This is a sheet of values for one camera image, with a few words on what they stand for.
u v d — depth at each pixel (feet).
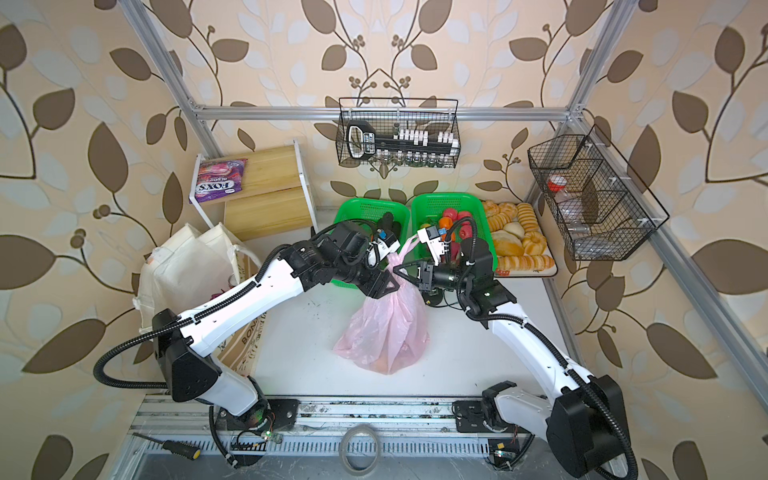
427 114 2.98
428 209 3.78
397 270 2.27
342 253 1.84
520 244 3.44
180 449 2.26
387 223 3.52
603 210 2.40
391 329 2.35
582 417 1.29
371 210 3.76
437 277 2.09
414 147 2.71
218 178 2.64
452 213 3.68
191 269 2.70
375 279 2.07
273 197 3.41
